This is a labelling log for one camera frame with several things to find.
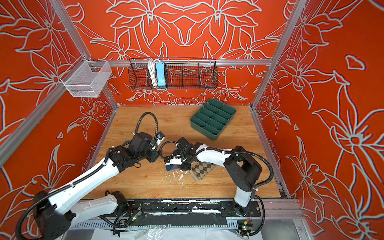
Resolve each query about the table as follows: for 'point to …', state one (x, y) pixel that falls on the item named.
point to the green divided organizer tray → (212, 118)
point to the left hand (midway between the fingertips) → (157, 145)
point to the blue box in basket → (160, 74)
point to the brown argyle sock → (199, 169)
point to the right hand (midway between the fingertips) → (176, 162)
